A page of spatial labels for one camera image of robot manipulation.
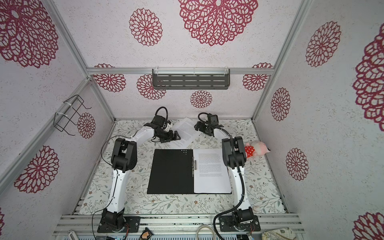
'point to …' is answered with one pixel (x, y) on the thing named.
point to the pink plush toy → (256, 148)
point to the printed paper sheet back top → (185, 129)
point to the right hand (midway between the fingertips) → (199, 125)
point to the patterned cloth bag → (284, 233)
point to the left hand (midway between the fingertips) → (175, 141)
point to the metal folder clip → (192, 164)
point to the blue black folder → (171, 171)
